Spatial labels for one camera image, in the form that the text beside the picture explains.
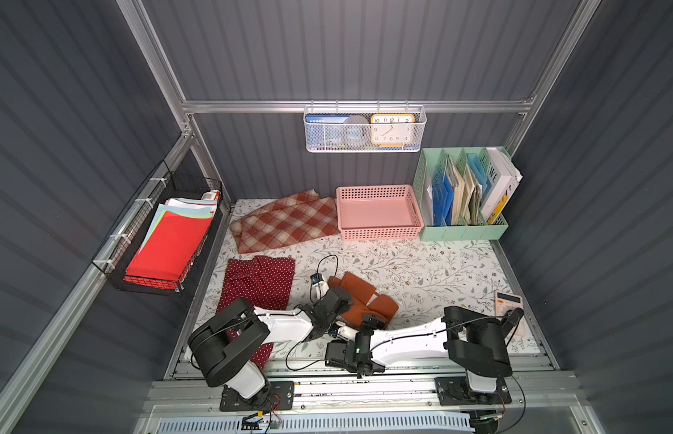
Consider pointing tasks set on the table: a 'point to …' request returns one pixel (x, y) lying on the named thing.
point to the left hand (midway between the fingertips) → (343, 296)
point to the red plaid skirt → (298, 218)
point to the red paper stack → (175, 239)
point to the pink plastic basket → (376, 212)
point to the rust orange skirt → (366, 299)
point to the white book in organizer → (502, 177)
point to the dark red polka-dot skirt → (266, 282)
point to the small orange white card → (505, 302)
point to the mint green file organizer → (428, 163)
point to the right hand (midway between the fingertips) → (372, 326)
